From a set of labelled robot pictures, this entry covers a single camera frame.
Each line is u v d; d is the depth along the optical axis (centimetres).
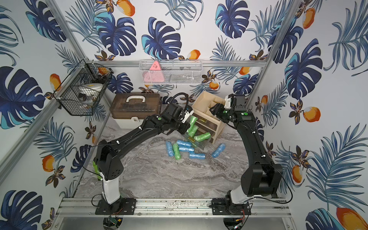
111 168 53
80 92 81
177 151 92
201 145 87
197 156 90
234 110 62
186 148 93
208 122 85
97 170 70
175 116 65
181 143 95
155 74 90
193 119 83
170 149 93
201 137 89
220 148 94
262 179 42
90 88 80
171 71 101
